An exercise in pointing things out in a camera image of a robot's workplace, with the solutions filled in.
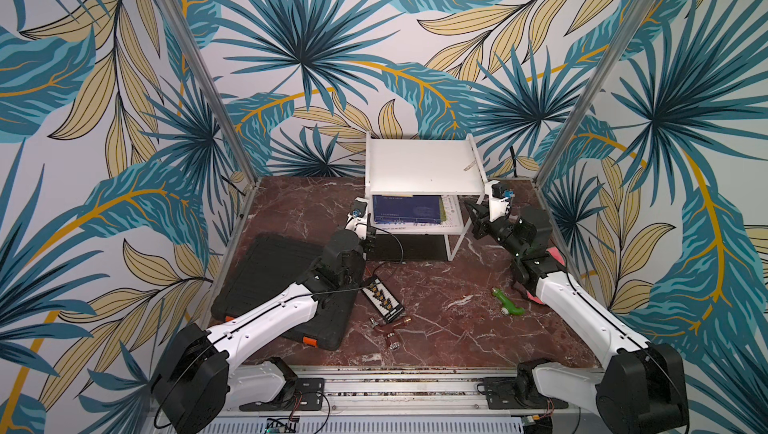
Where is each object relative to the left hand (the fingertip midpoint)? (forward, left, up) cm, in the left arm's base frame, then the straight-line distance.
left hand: (368, 218), depth 78 cm
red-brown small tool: (-21, -6, -23) cm, 32 cm away
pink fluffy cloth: (+1, -59, -19) cm, 62 cm away
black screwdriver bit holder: (-13, -5, -23) cm, 27 cm away
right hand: (+5, -27, +3) cm, 27 cm away
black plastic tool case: (-6, +35, -18) cm, 40 cm away
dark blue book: (+6, -14, -3) cm, 16 cm away
